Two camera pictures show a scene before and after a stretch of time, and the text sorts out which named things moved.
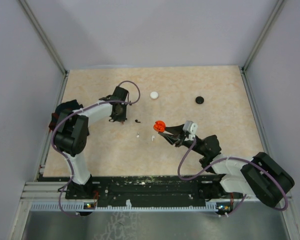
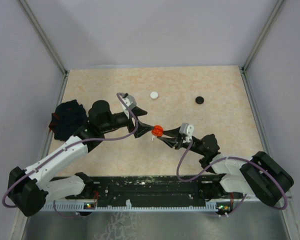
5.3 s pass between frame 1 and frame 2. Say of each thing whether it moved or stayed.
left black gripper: moved
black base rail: stayed
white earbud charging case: stayed
